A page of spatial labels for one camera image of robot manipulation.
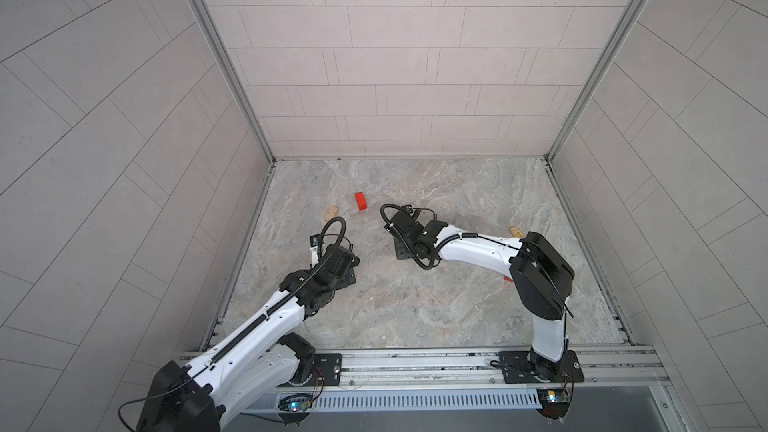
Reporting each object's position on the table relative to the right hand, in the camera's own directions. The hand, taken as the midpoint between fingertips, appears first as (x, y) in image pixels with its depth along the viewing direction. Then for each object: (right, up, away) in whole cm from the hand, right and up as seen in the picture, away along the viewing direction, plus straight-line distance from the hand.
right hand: (401, 249), depth 90 cm
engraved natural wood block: (+36, +4, +5) cm, 37 cm away
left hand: (-17, -4, -7) cm, 19 cm away
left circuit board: (-24, -29, -25) cm, 45 cm away
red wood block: (-14, +14, +11) cm, 22 cm away
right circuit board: (+35, -30, -22) cm, 51 cm away
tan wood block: (-24, +10, +10) cm, 27 cm away
